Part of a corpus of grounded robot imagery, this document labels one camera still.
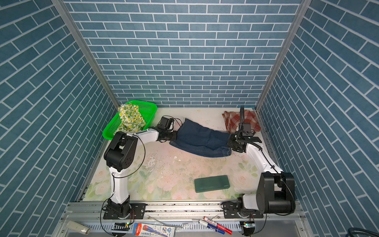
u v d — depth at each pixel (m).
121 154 0.54
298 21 0.76
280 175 0.44
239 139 0.66
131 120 1.08
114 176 0.52
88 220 0.71
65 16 0.72
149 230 0.68
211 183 0.82
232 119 1.10
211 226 0.69
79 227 0.67
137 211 0.74
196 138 1.04
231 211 0.73
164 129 0.82
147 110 1.12
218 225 0.69
